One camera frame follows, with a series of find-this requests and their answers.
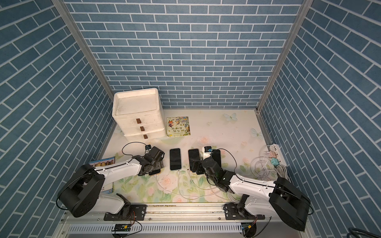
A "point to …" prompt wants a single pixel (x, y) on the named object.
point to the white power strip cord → (262, 167)
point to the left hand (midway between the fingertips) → (159, 164)
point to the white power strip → (276, 148)
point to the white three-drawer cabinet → (139, 114)
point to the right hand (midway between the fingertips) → (196, 161)
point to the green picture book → (177, 126)
